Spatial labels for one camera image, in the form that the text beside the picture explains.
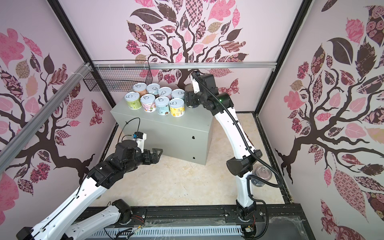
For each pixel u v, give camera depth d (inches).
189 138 28.3
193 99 25.4
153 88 30.5
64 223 15.5
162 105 27.4
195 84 24.8
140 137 24.4
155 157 24.9
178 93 29.2
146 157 24.4
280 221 28.5
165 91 29.6
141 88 30.7
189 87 29.6
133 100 28.1
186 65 37.1
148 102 27.7
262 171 30.5
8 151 19.5
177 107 26.9
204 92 20.7
